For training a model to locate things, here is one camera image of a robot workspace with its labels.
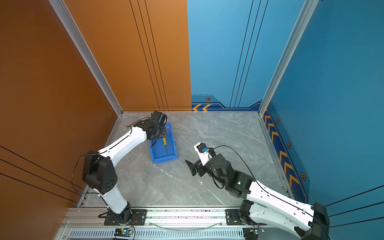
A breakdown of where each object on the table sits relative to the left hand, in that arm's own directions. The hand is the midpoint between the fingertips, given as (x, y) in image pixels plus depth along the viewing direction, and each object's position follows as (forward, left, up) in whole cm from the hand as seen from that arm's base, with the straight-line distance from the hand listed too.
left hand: (162, 131), depth 90 cm
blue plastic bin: (-7, +2, -14) cm, 15 cm away
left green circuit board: (-49, +14, -16) cm, 53 cm away
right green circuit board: (-48, -48, -15) cm, 70 cm away
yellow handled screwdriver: (+3, +1, -13) cm, 13 cm away
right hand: (-21, -19, +9) cm, 30 cm away
